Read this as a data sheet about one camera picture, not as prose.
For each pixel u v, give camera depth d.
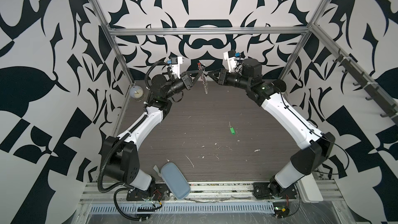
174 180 0.75
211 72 0.68
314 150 0.41
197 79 0.69
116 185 0.46
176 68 0.63
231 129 0.96
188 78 0.65
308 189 0.72
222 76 0.62
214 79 0.66
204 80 0.70
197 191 0.76
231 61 0.64
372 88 0.58
